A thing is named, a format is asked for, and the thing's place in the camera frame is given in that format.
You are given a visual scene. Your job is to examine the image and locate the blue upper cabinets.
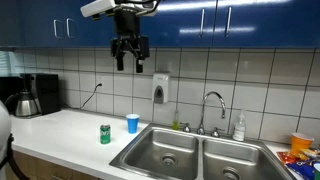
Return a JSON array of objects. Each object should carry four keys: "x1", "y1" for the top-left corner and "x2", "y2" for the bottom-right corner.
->
[{"x1": 0, "y1": 0, "x2": 320, "y2": 49}]

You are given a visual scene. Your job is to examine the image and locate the green soda can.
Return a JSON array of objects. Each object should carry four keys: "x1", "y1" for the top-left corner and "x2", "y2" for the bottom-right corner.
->
[{"x1": 99, "y1": 124, "x2": 112, "y2": 145}]

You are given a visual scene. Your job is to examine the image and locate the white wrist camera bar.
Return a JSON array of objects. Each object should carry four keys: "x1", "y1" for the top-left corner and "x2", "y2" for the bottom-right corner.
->
[{"x1": 80, "y1": 0, "x2": 118, "y2": 20}]

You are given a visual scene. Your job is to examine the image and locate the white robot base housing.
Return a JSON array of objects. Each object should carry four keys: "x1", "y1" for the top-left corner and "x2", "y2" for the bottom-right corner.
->
[{"x1": 0, "y1": 99, "x2": 13, "y2": 180}]

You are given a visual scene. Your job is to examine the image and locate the steel coffee carafe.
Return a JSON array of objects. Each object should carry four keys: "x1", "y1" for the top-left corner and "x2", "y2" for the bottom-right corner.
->
[{"x1": 4, "y1": 89, "x2": 40, "y2": 118}]

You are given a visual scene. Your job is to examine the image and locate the black power cord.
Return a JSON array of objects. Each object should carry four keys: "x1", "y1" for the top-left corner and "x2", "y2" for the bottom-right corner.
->
[{"x1": 61, "y1": 83, "x2": 103, "y2": 110}]

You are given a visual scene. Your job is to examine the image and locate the blue snack bag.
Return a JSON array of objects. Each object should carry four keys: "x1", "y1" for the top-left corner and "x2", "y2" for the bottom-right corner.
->
[{"x1": 286, "y1": 159, "x2": 320, "y2": 180}]

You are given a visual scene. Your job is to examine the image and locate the stainless steel double sink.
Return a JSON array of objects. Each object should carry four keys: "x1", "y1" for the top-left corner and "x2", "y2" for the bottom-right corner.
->
[{"x1": 109, "y1": 122, "x2": 298, "y2": 180}]

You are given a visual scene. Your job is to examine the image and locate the red snack bag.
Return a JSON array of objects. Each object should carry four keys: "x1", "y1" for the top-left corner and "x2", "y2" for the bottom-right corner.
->
[{"x1": 276, "y1": 150, "x2": 302, "y2": 166}]

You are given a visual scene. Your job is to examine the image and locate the white wall outlet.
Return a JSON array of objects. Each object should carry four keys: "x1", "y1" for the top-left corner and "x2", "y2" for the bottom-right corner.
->
[{"x1": 95, "y1": 74, "x2": 105, "y2": 88}]

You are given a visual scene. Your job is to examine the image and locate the silver cabinet door handle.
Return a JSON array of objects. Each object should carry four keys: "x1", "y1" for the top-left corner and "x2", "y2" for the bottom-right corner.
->
[
  {"x1": 65, "y1": 17, "x2": 75, "y2": 38},
  {"x1": 53, "y1": 19, "x2": 64, "y2": 39},
  {"x1": 224, "y1": 6, "x2": 233, "y2": 37},
  {"x1": 199, "y1": 8, "x2": 206, "y2": 38}
]

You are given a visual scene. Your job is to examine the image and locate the clear pump bottle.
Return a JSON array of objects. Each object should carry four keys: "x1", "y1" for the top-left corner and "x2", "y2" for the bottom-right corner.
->
[{"x1": 232, "y1": 109, "x2": 247, "y2": 142}]

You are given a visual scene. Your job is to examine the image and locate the black base cable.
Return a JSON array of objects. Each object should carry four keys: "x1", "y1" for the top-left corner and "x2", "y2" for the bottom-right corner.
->
[{"x1": 0, "y1": 133, "x2": 31, "y2": 180}]

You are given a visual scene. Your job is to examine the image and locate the chrome gooseneck faucet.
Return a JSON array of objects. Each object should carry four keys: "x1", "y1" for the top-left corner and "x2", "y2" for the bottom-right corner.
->
[{"x1": 179, "y1": 90, "x2": 228, "y2": 139}]

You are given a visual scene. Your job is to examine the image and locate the yellow-green dish soap bottle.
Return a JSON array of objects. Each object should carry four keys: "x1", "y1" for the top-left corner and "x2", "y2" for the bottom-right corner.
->
[{"x1": 171, "y1": 107, "x2": 181, "y2": 131}]

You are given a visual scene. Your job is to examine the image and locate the green plastic cup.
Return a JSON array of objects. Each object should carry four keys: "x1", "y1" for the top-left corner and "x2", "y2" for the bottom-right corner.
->
[{"x1": 313, "y1": 163, "x2": 320, "y2": 180}]

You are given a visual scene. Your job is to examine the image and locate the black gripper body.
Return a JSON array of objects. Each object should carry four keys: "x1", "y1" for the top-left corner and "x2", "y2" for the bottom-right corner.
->
[{"x1": 114, "y1": 7, "x2": 141, "y2": 43}]

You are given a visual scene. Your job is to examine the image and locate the white wall soap dispenser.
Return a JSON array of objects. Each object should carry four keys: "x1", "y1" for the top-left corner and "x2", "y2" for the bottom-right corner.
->
[{"x1": 152, "y1": 72, "x2": 170, "y2": 105}]

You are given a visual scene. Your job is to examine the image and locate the orange snack bag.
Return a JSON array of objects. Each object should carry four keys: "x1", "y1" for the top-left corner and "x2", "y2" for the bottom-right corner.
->
[{"x1": 289, "y1": 132, "x2": 315, "y2": 158}]

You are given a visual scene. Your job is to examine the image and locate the wooden base cabinet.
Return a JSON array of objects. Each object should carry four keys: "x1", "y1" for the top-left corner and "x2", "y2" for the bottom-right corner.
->
[{"x1": 9, "y1": 149, "x2": 101, "y2": 180}]

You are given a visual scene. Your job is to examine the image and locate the black coffee maker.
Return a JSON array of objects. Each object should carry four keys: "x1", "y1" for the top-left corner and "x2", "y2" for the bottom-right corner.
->
[{"x1": 20, "y1": 72, "x2": 62, "y2": 117}]

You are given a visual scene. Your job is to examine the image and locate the blue plastic cup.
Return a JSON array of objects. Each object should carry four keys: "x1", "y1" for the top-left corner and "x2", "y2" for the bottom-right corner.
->
[{"x1": 125, "y1": 113, "x2": 141, "y2": 135}]

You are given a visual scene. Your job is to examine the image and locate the yellow snack bag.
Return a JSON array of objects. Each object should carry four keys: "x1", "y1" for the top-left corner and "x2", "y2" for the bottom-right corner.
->
[{"x1": 301, "y1": 148, "x2": 320, "y2": 160}]

